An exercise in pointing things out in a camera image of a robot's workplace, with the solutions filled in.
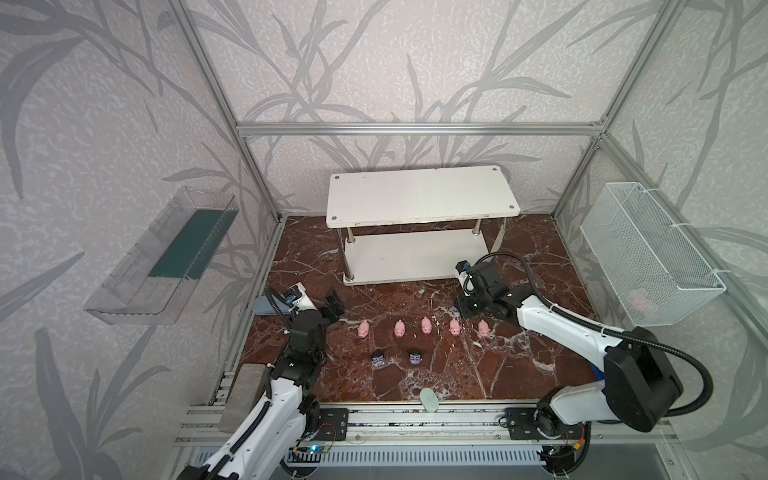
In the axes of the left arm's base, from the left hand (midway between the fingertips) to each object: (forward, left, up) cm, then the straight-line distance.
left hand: (327, 284), depth 83 cm
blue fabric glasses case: (-15, +7, +18) cm, 25 cm away
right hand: (+1, -38, -6) cm, 38 cm away
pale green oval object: (-27, -28, -12) cm, 41 cm away
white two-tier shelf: (+16, -22, +18) cm, 33 cm away
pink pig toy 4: (-7, -37, -13) cm, 40 cm away
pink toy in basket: (-7, -81, +7) cm, 81 cm away
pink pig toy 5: (-7, -46, -13) cm, 48 cm away
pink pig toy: (-8, -9, -14) cm, 18 cm away
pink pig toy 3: (-6, -28, -13) cm, 32 cm away
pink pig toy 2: (-7, -20, -13) cm, 25 cm away
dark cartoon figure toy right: (-17, -25, -10) cm, 32 cm away
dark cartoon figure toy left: (-17, -15, -10) cm, 25 cm away
